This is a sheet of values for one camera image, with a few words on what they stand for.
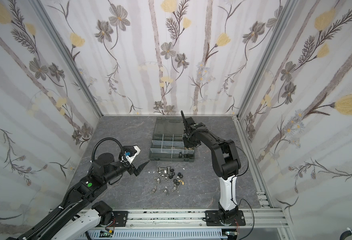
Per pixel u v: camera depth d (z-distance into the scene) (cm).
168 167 91
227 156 58
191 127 73
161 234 70
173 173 90
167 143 99
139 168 64
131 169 63
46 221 43
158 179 86
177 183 86
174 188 84
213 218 73
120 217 74
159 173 89
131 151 58
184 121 81
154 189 84
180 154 96
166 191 82
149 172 90
